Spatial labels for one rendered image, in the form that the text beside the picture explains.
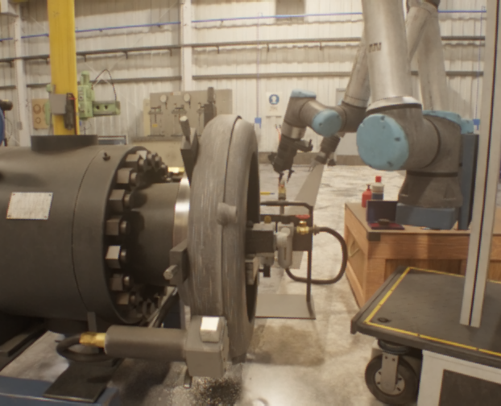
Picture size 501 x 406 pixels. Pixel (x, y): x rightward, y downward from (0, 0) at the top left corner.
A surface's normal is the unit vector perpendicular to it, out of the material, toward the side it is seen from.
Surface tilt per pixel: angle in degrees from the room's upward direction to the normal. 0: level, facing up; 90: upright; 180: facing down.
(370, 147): 95
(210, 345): 23
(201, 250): 80
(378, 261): 90
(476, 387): 90
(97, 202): 59
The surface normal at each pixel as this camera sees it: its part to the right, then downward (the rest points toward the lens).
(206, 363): -0.08, 0.54
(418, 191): -0.68, -0.22
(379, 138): -0.83, 0.18
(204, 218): -0.07, -0.20
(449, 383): -0.55, 0.15
